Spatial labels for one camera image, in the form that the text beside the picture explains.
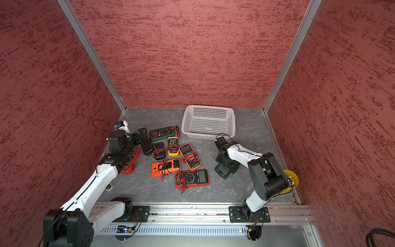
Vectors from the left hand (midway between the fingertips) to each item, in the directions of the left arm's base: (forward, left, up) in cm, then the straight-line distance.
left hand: (140, 134), depth 83 cm
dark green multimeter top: (+12, -7, -16) cm, 21 cm away
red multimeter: (-20, -25, -14) cm, 35 cm away
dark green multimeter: (-14, -47, -17) cm, 51 cm away
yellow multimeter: (+1, -16, -15) cm, 22 cm away
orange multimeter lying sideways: (-13, -14, -14) cm, 24 cm away
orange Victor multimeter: (-6, -27, -14) cm, 31 cm away
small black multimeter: (-3, -8, -14) cm, 17 cm away
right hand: (-11, -48, -19) cm, 53 cm away
